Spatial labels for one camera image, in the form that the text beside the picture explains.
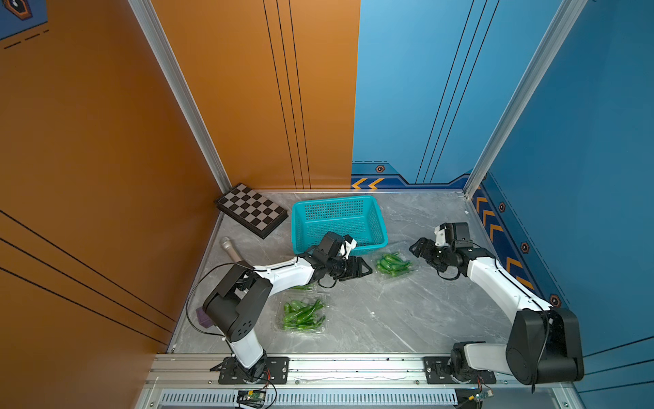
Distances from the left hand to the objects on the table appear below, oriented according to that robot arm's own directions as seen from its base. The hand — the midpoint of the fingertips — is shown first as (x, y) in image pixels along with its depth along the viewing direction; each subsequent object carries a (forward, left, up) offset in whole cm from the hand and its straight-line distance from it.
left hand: (368, 269), depth 85 cm
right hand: (+6, -18, +1) cm, 19 cm away
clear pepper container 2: (-4, +20, -6) cm, 21 cm away
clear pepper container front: (-14, +21, -6) cm, 26 cm away
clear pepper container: (+4, -10, -4) cm, 11 cm away
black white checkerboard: (+30, +48, -5) cm, 57 cm away
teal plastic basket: (+29, +1, -8) cm, 30 cm away
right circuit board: (-34, -30, -8) cm, 46 cm away
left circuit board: (-35, +34, -11) cm, 50 cm away
